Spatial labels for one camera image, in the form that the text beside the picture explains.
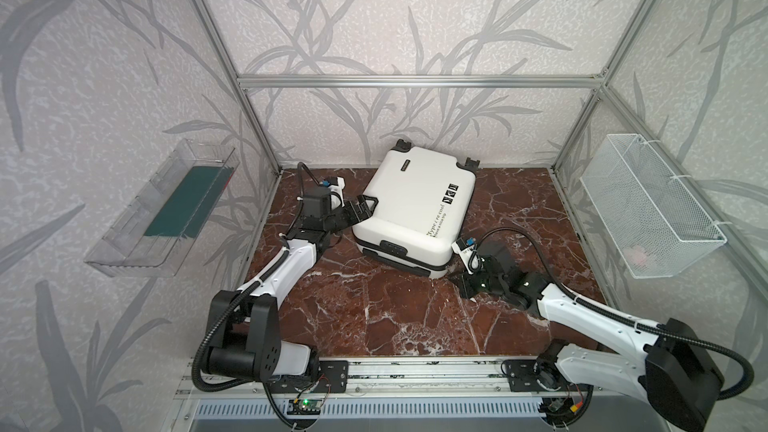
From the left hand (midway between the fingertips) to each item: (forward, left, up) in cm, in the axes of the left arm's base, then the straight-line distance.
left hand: (373, 197), depth 85 cm
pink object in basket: (-18, -66, +1) cm, 68 cm away
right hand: (-17, -21, -10) cm, 29 cm away
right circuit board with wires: (-47, -49, -23) cm, 72 cm away
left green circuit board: (-48, +15, -21) cm, 55 cm away
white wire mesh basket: (-17, -63, +14) cm, 67 cm away
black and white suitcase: (-1, -14, 0) cm, 14 cm away
